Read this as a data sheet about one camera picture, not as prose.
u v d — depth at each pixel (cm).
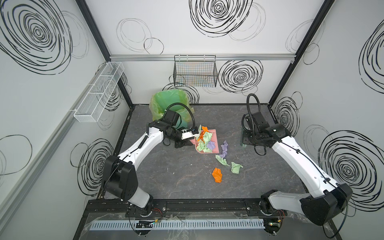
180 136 71
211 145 77
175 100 97
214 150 77
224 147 95
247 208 74
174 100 97
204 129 82
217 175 85
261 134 52
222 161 87
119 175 43
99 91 72
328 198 38
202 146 79
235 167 87
